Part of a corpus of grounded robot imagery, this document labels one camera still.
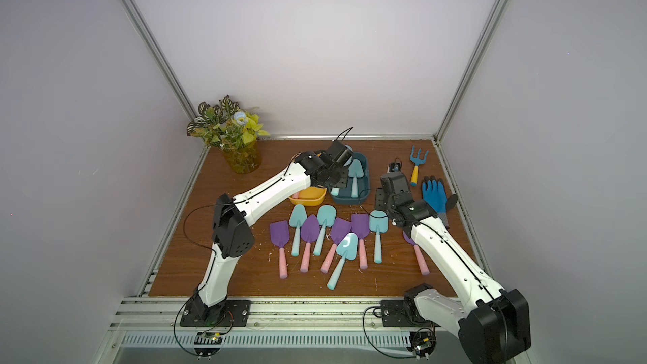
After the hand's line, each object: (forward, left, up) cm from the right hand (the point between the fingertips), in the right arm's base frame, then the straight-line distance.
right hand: (389, 187), depth 80 cm
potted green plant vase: (+25, +59, +2) cm, 64 cm away
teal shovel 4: (-14, +13, -17) cm, 26 cm away
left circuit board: (-41, +55, -20) cm, 71 cm away
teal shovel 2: (-3, +32, -16) cm, 36 cm away
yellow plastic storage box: (+3, +27, -11) cm, 29 cm away
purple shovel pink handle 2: (-8, +27, -17) cm, 33 cm away
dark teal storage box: (+6, +15, -15) cm, 22 cm away
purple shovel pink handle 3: (-6, +17, -17) cm, 25 cm away
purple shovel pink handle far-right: (-21, -11, -15) cm, 28 cm away
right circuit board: (-40, -8, -19) cm, 45 cm away
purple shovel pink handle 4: (-6, +8, -18) cm, 21 cm away
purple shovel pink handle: (-9, +38, -18) cm, 43 cm away
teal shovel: (0, +18, -2) cm, 18 cm away
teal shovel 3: (-2, +21, -18) cm, 28 cm away
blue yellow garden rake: (+28, -19, -19) cm, 39 cm away
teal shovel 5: (-4, +2, -18) cm, 19 cm away
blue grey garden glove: (+9, -22, -19) cm, 30 cm away
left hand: (+5, +14, -2) cm, 15 cm away
